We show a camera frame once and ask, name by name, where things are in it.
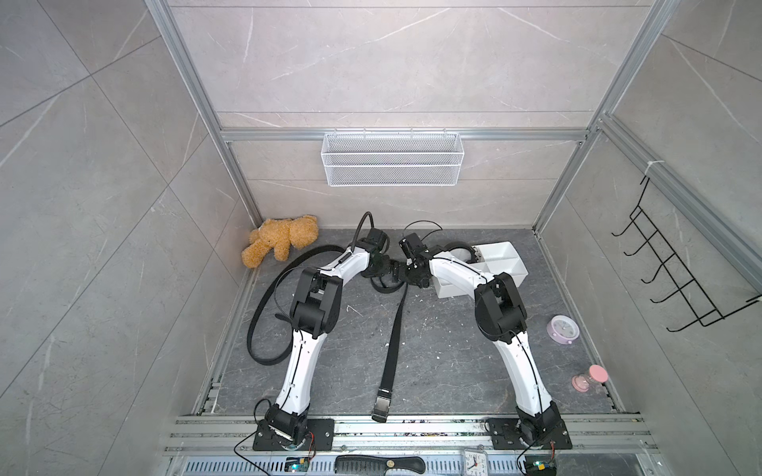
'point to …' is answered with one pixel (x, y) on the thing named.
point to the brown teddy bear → (301, 232)
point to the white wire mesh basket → (388, 160)
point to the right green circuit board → (541, 465)
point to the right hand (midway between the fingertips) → (405, 278)
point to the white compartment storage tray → (498, 258)
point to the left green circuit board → (297, 464)
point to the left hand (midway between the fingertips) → (389, 268)
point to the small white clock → (475, 462)
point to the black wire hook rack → (705, 310)
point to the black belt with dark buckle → (251, 322)
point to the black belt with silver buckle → (457, 244)
